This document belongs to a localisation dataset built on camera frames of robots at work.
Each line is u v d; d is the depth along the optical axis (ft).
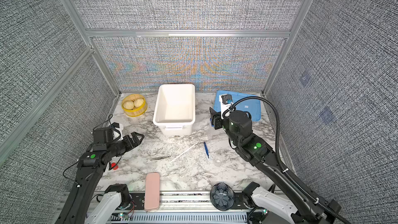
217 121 1.91
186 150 2.95
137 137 2.29
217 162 2.80
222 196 2.43
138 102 3.48
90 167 1.61
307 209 1.27
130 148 2.18
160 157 2.87
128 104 3.41
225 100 1.77
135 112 3.41
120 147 2.09
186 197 2.47
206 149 2.95
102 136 1.87
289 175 1.36
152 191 2.49
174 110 3.52
